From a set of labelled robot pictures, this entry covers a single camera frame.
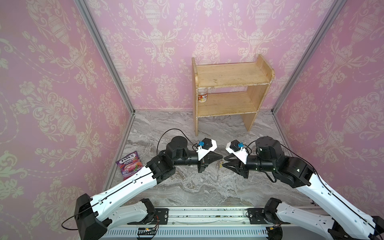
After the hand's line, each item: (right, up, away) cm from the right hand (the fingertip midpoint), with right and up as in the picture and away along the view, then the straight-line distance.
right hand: (225, 160), depth 63 cm
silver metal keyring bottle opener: (-3, -2, 0) cm, 4 cm away
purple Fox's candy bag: (-53, -9, +26) cm, 59 cm away
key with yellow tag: (-2, -1, -1) cm, 3 cm away
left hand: (-3, +1, -3) cm, 4 cm away
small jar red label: (-8, +34, +30) cm, 46 cm away
